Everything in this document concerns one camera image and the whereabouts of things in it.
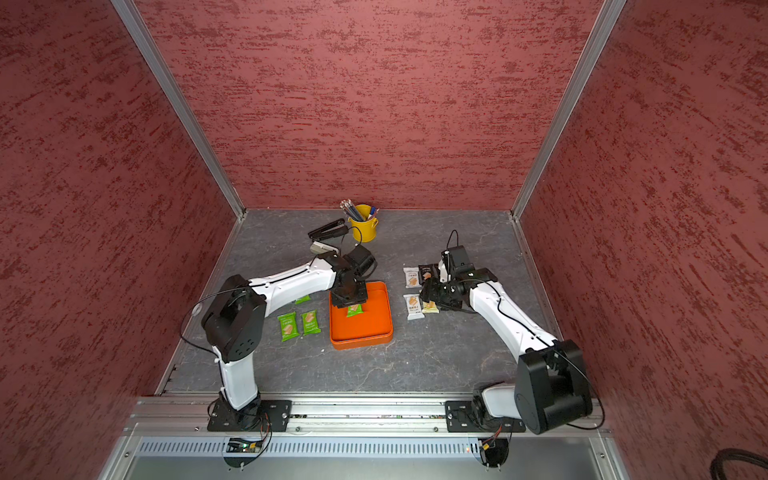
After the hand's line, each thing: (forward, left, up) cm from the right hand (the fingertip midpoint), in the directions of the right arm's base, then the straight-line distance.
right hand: (428, 301), depth 85 cm
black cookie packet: (+17, -2, -9) cm, 19 cm away
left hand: (+2, +22, -4) cm, 22 cm away
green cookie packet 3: (-11, +29, +24) cm, 39 cm away
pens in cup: (+36, +22, +2) cm, 42 cm away
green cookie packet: (0, +22, -3) cm, 22 cm away
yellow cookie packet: (+2, -1, -8) cm, 8 cm away
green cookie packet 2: (-2, +36, -8) cm, 37 cm away
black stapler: (+35, +33, -7) cm, 49 cm away
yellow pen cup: (+35, +21, -7) cm, 41 cm away
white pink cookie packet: (+14, +4, -8) cm, 16 cm away
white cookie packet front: (+3, +4, -8) cm, 9 cm away
